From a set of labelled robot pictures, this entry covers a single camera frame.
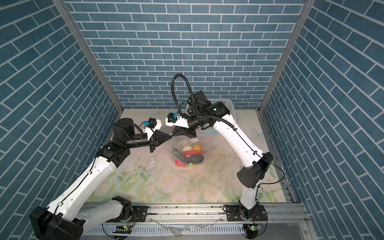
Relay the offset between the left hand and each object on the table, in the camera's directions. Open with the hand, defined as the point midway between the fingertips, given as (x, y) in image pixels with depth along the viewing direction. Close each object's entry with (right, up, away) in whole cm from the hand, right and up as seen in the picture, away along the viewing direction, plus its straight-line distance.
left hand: (170, 137), depth 66 cm
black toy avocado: (+12, -14, +16) cm, 24 cm away
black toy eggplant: (+6, -15, +17) cm, 23 cm away
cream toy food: (+6, -9, +22) cm, 25 cm away
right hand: (+1, +3, +1) cm, 4 cm away
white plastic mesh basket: (+36, +22, +48) cm, 64 cm away
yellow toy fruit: (+12, -8, +17) cm, 22 cm away
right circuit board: (+40, -44, +4) cm, 59 cm away
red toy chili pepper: (+9, -10, +16) cm, 21 cm away
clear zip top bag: (+17, -3, +17) cm, 24 cm away
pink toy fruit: (+2, -17, +18) cm, 25 cm away
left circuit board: (-22, -45, +5) cm, 51 cm away
